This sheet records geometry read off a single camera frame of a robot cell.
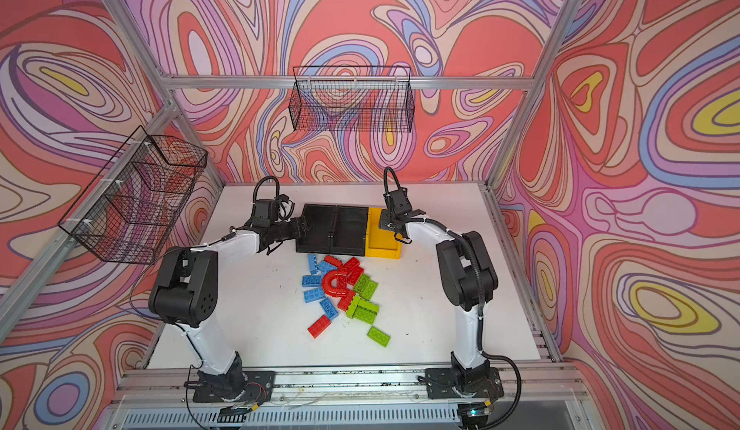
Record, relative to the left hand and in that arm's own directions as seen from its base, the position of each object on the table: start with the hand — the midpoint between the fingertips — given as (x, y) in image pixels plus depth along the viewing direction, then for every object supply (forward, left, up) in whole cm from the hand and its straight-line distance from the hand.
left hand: (310, 226), depth 98 cm
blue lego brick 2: (-17, -2, -6) cm, 19 cm away
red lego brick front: (-32, -6, -7) cm, 33 cm away
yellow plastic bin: (-3, -24, -6) cm, 25 cm away
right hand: (+2, -30, -2) cm, 30 cm away
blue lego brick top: (-11, -1, -6) cm, 13 cm away
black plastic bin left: (-1, -2, +2) cm, 3 cm away
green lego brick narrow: (-26, -16, -5) cm, 31 cm away
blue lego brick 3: (-22, -3, -6) cm, 23 cm away
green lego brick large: (-27, -20, -6) cm, 34 cm away
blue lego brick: (-26, -8, -7) cm, 28 cm away
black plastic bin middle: (0, -13, -6) cm, 14 cm away
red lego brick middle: (-24, -13, -6) cm, 28 cm away
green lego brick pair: (-19, -19, -7) cm, 28 cm away
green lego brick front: (-34, -23, -8) cm, 42 cm away
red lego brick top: (-14, -15, -6) cm, 21 cm away
